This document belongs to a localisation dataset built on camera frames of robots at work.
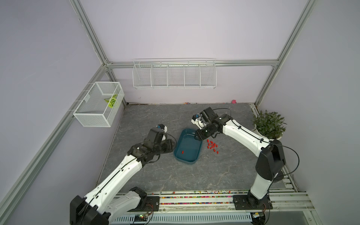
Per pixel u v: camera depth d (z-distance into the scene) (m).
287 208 0.72
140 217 0.71
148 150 0.56
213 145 0.96
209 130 0.70
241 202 0.74
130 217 0.71
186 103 1.24
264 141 0.49
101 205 0.39
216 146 0.96
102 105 0.85
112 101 0.81
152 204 0.73
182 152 0.92
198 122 0.74
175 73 0.99
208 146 0.96
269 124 0.83
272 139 0.83
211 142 0.97
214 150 0.94
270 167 0.46
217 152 0.93
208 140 0.98
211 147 0.96
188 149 0.96
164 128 0.72
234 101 1.24
